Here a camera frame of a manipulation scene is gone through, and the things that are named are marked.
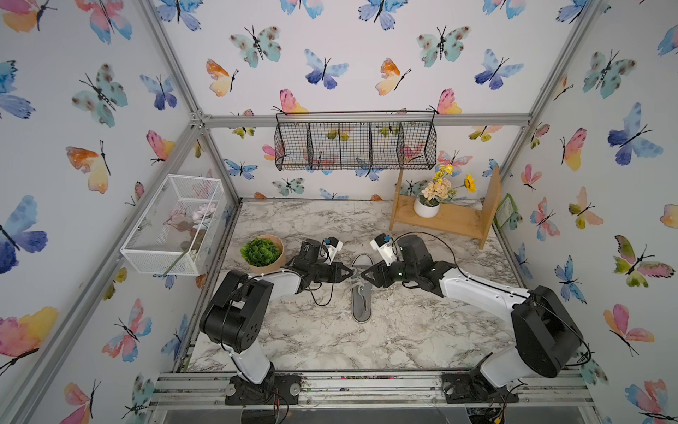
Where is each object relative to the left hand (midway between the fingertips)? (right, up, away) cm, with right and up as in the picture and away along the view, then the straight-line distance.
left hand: (355, 270), depth 90 cm
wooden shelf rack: (+44, +18, +14) cm, 49 cm away
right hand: (+4, +1, -7) cm, 8 cm away
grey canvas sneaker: (+2, -6, -1) cm, 6 cm away
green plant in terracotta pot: (-30, +6, -1) cm, 31 cm away
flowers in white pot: (+29, +27, +1) cm, 40 cm away
